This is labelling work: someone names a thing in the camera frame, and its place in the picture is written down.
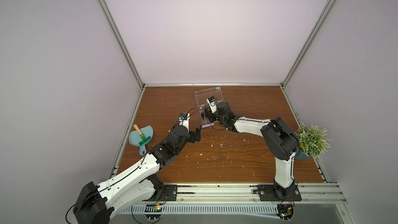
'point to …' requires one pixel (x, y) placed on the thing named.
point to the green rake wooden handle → (144, 138)
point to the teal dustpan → (134, 138)
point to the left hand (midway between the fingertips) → (195, 125)
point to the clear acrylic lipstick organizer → (201, 97)
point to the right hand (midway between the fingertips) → (208, 106)
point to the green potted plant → (313, 141)
